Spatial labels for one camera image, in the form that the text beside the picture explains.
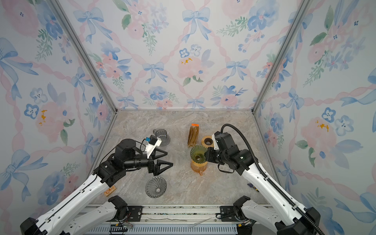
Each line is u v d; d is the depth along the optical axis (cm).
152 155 60
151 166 59
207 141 101
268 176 45
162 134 103
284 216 39
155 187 80
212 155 65
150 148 60
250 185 82
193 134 96
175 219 73
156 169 58
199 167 90
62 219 41
